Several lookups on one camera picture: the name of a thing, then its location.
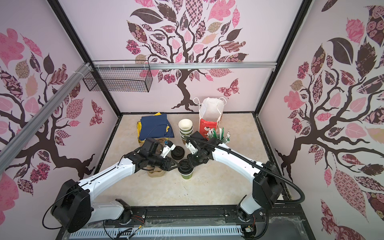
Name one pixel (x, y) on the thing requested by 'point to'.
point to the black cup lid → (185, 167)
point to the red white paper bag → (210, 112)
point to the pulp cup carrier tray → (157, 172)
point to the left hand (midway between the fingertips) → (176, 167)
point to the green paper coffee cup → (187, 176)
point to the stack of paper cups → (185, 129)
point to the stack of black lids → (178, 153)
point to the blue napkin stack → (155, 126)
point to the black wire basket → (119, 80)
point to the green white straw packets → (220, 135)
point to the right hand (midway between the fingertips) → (191, 160)
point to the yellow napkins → (138, 126)
